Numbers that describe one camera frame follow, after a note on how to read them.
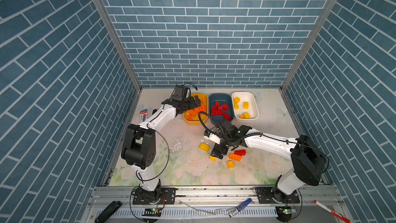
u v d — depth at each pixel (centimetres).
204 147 89
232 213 68
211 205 72
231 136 65
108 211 67
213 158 84
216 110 107
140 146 48
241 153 86
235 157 85
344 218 68
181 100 71
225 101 111
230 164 84
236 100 111
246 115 102
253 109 107
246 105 109
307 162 45
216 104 108
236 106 107
